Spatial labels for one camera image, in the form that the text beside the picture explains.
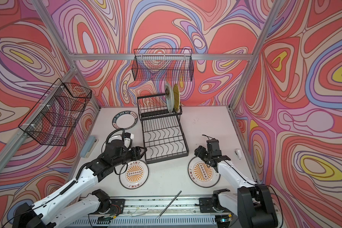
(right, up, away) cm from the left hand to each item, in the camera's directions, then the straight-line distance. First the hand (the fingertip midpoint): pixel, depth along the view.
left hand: (146, 149), depth 77 cm
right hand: (+32, -6, +12) cm, 35 cm away
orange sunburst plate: (-9, -17, +7) cm, 20 cm away
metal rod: (+12, -29, -3) cm, 32 cm away
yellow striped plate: (+17, +29, +3) cm, 34 cm away
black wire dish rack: (+8, +6, +25) cm, 27 cm away
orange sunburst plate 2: (+32, -17, +7) cm, 36 cm away
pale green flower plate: (+13, +30, +11) cm, 35 cm away
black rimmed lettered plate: (-24, +16, +36) cm, 46 cm away
